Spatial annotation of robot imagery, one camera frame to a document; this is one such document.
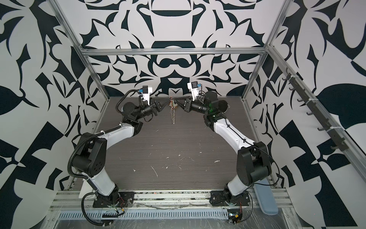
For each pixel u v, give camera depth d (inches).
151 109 27.0
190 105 26.5
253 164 17.4
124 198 29.1
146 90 26.5
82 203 26.6
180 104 28.7
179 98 28.1
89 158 18.7
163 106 28.5
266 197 28.7
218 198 29.2
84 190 28.7
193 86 26.6
